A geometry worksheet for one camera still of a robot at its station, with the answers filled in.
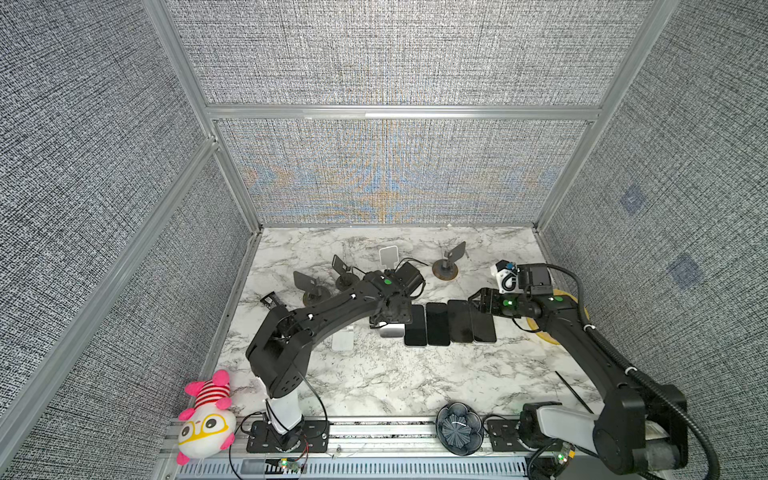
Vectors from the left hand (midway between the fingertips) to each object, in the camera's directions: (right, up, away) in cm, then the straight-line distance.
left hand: (398, 317), depth 85 cm
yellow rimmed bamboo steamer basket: (+27, +2, -27) cm, 38 cm away
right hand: (+23, +5, 0) cm, 23 cm away
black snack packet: (-41, +3, +11) cm, 43 cm away
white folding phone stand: (-16, -8, +4) cm, 19 cm away
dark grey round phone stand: (-17, +11, +16) cm, 25 cm away
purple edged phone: (-2, -2, -4) cm, 5 cm away
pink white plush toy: (-45, -22, -16) cm, 53 cm away
